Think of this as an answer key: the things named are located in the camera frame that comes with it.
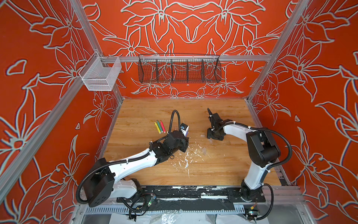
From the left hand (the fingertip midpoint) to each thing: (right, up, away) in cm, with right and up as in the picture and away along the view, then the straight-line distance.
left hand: (187, 136), depth 79 cm
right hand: (+17, -3, +17) cm, 24 cm away
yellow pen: (-21, +3, +20) cm, 29 cm away
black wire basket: (-5, +45, +19) cm, 49 cm away
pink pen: (-17, +3, +21) cm, 27 cm away
